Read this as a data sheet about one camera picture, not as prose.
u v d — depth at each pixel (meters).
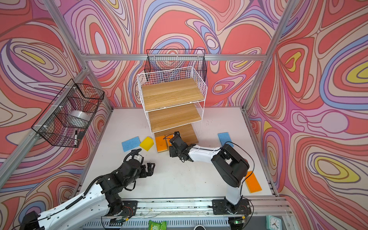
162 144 0.93
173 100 0.68
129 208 0.72
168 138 0.76
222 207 0.73
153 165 0.78
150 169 0.72
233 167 0.49
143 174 0.70
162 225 0.69
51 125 0.67
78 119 0.70
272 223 0.68
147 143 0.96
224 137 1.01
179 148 0.70
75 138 0.72
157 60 0.88
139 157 0.72
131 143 0.98
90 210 0.57
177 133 0.83
